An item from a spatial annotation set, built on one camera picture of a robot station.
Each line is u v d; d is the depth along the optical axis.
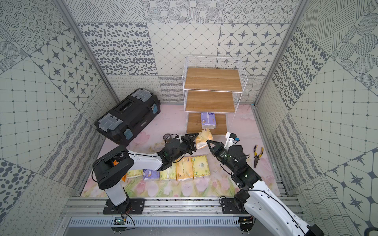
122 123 0.87
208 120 1.01
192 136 0.78
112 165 0.50
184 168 0.83
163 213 0.73
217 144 0.70
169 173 0.80
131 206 0.73
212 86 0.73
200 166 0.84
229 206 0.74
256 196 0.50
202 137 0.77
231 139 0.68
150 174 0.82
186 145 0.75
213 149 0.65
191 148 0.76
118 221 0.71
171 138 0.99
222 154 0.64
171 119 1.11
